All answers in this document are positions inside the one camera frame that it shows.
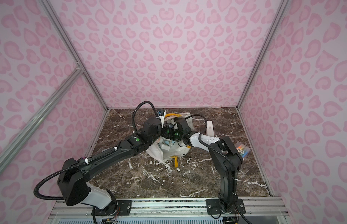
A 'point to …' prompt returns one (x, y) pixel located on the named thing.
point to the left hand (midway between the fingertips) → (168, 122)
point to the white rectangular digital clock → (209, 130)
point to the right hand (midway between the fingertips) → (166, 134)
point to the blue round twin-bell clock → (170, 142)
